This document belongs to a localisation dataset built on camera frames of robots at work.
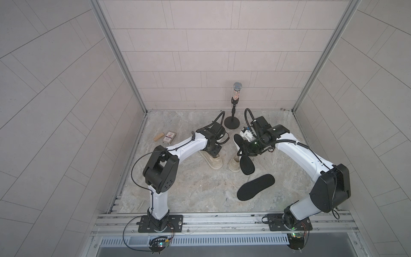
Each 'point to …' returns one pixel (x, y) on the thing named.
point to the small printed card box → (169, 137)
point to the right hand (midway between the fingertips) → (239, 153)
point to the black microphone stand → (233, 122)
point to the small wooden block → (160, 136)
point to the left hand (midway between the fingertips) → (215, 149)
